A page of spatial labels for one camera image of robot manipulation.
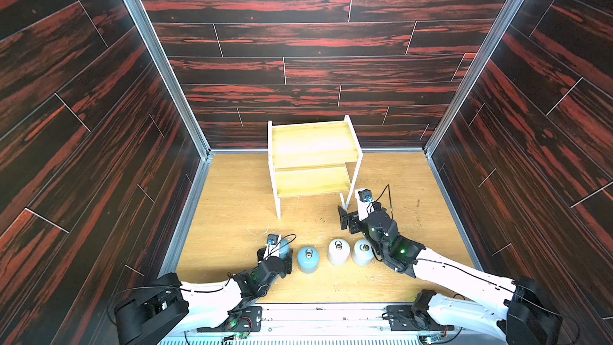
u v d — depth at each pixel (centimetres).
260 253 80
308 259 78
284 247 78
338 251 80
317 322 75
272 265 64
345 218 69
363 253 80
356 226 69
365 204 65
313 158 73
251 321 71
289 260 82
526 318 40
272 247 72
